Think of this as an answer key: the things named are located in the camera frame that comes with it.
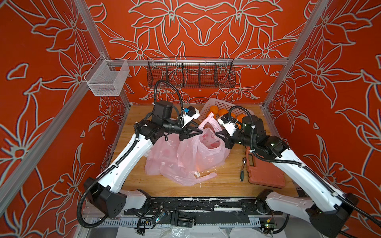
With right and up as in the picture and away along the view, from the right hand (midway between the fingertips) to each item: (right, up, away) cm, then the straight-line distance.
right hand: (216, 130), depth 68 cm
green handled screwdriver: (+17, -27, +13) cm, 34 cm away
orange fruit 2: (+2, +10, +41) cm, 42 cm away
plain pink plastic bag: (-19, -19, +15) cm, 31 cm away
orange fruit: (+11, +11, +37) cm, 40 cm away
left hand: (-8, +2, -4) cm, 9 cm away
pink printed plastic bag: (-4, -9, +1) cm, 10 cm away
